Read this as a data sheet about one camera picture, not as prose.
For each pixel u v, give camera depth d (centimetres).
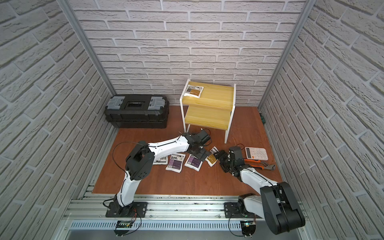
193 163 89
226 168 77
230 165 70
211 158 90
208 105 76
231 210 73
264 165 89
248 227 70
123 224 73
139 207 74
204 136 73
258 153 93
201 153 81
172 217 73
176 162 90
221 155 82
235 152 70
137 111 95
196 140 68
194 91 81
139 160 52
